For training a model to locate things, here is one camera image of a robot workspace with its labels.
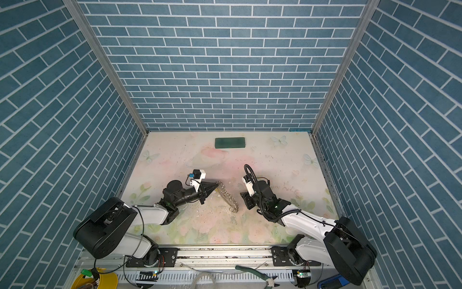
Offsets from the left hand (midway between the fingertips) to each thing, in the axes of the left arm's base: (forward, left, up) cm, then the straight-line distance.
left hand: (217, 187), depth 81 cm
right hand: (+1, -12, -5) cm, 13 cm away
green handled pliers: (-34, -21, -13) cm, 42 cm away
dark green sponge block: (+37, -4, -12) cm, 39 cm away
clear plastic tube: (-33, +8, -13) cm, 37 cm away
